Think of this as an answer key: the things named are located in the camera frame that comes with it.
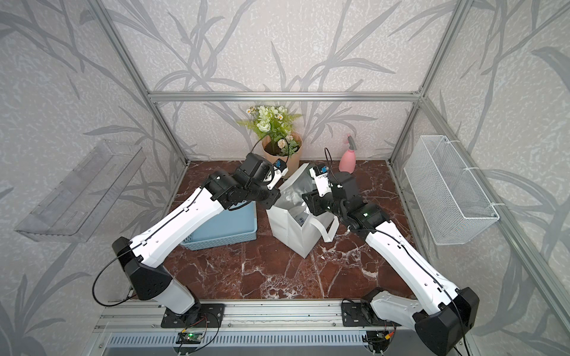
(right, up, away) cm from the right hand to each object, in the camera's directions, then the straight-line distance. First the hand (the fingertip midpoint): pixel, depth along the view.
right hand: (308, 192), depth 73 cm
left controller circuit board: (-39, -47, -2) cm, 61 cm away
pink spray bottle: (+23, +14, +41) cm, 49 cm away
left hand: (-10, 0, +1) cm, 10 cm away
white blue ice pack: (-2, -9, 0) cm, 9 cm away
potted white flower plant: (-13, +28, +20) cm, 37 cm away
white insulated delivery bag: (-5, -9, -3) cm, 11 cm away
